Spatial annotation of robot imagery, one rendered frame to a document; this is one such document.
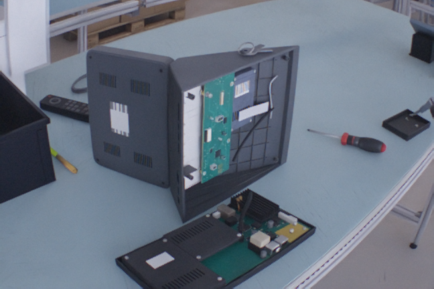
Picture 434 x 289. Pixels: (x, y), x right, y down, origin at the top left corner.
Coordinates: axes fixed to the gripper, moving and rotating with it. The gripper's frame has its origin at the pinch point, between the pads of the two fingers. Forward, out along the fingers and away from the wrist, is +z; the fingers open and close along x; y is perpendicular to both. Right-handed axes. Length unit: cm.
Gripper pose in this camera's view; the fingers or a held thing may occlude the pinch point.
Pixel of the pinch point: (412, 115)
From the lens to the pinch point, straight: 103.4
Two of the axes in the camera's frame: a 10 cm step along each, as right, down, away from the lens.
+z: -5.7, 4.0, 7.1
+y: 5.0, 8.6, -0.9
